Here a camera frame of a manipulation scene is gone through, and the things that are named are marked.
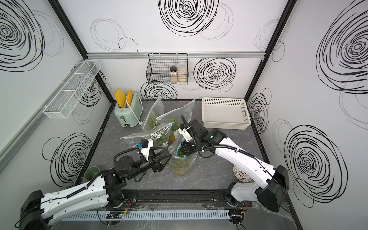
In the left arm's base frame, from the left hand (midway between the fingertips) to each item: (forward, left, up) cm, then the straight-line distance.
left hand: (168, 153), depth 66 cm
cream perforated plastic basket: (+43, -38, -20) cm, 61 cm away
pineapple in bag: (+9, +4, 0) cm, 10 cm away
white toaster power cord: (+47, +27, -18) cm, 57 cm away
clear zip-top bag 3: (+23, +10, +2) cm, 25 cm away
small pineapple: (-1, -6, -9) cm, 11 cm away
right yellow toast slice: (+39, +30, -2) cm, 49 cm away
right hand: (+4, -7, -4) cm, 8 cm away
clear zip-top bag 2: (+23, -1, -2) cm, 23 cm away
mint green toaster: (+30, +29, -11) cm, 43 cm away
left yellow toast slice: (+41, +37, -4) cm, 55 cm away
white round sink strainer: (-3, -40, -21) cm, 45 cm away
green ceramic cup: (-4, +43, -17) cm, 47 cm away
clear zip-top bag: (+7, -2, -6) cm, 9 cm away
